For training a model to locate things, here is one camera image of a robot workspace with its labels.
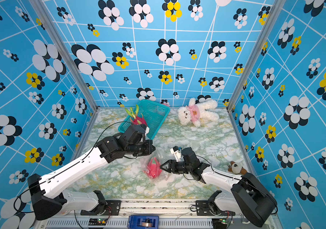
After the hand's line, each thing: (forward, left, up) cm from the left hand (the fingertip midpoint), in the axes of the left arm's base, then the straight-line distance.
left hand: (159, 148), depth 70 cm
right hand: (-4, -3, -16) cm, 17 cm away
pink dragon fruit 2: (+28, +16, -12) cm, 35 cm away
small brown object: (-2, -46, -21) cm, 50 cm away
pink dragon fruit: (-7, +3, -10) cm, 12 cm away
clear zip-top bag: (+2, -1, -16) cm, 16 cm away
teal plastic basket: (+44, +7, -23) cm, 50 cm away
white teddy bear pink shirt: (+38, -24, -15) cm, 47 cm away
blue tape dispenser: (-28, +8, -22) cm, 36 cm away
